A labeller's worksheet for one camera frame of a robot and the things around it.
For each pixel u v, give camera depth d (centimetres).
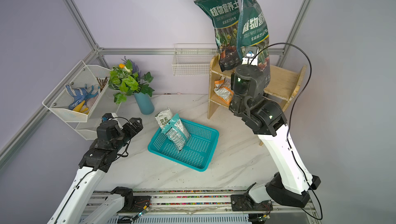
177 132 87
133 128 66
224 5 63
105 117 62
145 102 104
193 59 100
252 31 49
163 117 88
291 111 38
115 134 54
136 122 70
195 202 75
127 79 78
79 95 72
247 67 35
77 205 41
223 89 87
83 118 67
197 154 91
